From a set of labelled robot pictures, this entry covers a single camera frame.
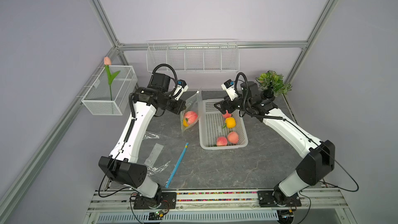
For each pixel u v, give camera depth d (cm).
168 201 74
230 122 95
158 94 50
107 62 79
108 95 77
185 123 81
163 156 87
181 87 66
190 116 77
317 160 43
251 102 61
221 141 87
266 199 74
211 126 99
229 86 67
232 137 89
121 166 39
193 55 99
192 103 93
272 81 91
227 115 99
